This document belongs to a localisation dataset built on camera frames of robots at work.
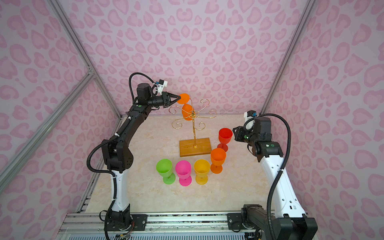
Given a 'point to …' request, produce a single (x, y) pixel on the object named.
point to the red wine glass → (225, 135)
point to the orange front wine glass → (218, 157)
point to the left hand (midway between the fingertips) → (181, 95)
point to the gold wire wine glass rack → (177, 124)
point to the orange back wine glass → (187, 111)
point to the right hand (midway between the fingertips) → (235, 128)
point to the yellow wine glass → (201, 168)
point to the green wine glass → (164, 167)
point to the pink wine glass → (183, 169)
